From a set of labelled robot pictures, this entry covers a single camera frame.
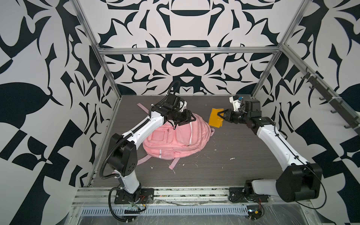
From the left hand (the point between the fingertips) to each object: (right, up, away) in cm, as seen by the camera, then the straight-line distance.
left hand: (194, 117), depth 80 cm
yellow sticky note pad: (+12, -2, +1) cm, 12 cm away
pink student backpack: (-17, -15, +3) cm, 23 cm away
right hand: (+14, +3, -2) cm, 14 cm away
